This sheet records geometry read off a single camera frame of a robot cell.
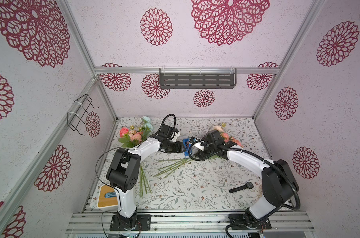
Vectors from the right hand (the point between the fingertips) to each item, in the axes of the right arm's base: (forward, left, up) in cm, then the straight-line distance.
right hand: (197, 145), depth 89 cm
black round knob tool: (-19, -29, -12) cm, 37 cm away
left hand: (-1, +9, -4) cm, 10 cm away
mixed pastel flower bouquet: (+10, +45, -6) cm, 46 cm away
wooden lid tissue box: (-30, +48, -6) cm, 57 cm away
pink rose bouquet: (+13, -21, -8) cm, 26 cm away
